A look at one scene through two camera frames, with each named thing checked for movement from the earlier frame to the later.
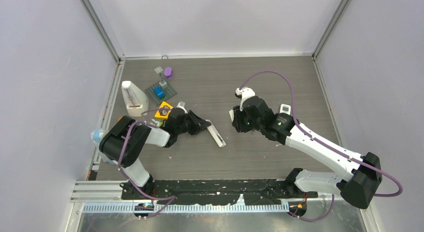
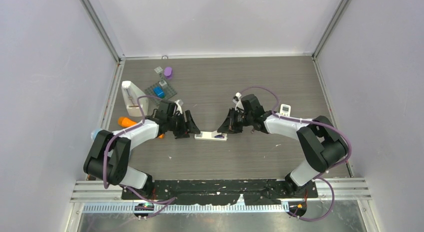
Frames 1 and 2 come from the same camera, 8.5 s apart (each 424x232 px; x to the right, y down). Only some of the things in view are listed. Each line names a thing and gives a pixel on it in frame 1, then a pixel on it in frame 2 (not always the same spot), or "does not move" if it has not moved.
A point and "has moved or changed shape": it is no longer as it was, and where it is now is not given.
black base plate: (215, 192) does not move
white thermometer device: (285, 108) does not move
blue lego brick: (159, 91) does not move
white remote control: (217, 137) has moved or changed shape
